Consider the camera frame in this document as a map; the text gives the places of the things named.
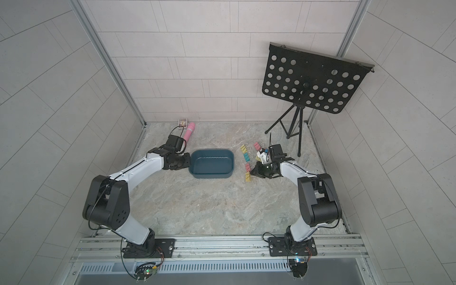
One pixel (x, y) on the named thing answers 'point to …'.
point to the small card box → (182, 122)
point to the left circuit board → (144, 271)
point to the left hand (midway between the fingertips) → (193, 160)
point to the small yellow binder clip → (247, 177)
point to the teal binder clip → (246, 157)
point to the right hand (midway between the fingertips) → (252, 170)
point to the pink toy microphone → (190, 128)
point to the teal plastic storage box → (212, 164)
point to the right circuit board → (299, 266)
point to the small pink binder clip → (247, 167)
